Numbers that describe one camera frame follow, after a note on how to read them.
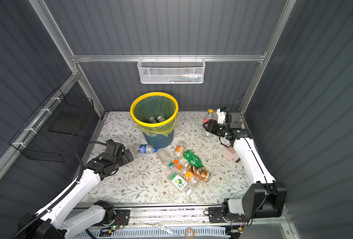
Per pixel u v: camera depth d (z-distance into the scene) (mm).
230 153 940
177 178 827
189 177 821
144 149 937
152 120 1009
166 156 956
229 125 608
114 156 616
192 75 912
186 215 754
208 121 761
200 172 829
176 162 905
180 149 934
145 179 867
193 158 918
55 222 401
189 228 707
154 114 1009
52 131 723
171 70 1238
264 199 385
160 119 1014
